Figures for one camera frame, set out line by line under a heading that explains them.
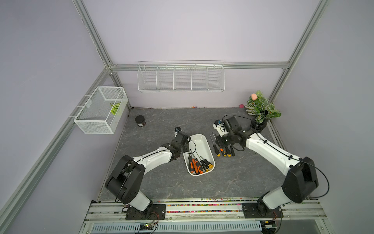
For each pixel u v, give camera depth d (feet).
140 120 3.56
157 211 2.42
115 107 2.65
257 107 2.87
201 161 2.91
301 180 1.39
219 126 2.42
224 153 3.01
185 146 2.71
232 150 3.15
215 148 3.15
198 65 3.07
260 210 2.10
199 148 3.06
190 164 2.83
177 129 2.66
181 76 3.24
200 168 2.77
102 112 2.72
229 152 3.07
